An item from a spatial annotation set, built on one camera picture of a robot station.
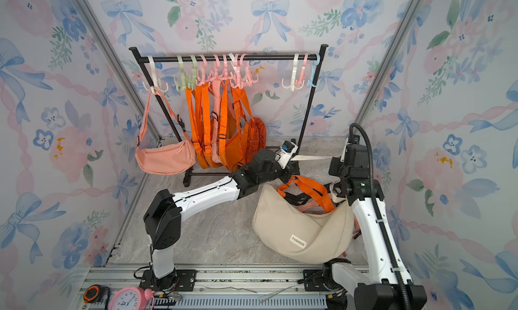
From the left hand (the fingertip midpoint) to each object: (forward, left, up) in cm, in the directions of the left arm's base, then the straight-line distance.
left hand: (299, 160), depth 76 cm
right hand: (0, -17, +2) cm, 17 cm away
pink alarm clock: (-41, +58, -24) cm, 75 cm away
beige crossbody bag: (-23, 0, -13) cm, 27 cm away
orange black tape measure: (-40, +70, -24) cm, 84 cm away
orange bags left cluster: (+12, +29, +5) cm, 32 cm away
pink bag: (+11, +55, -13) cm, 57 cm away
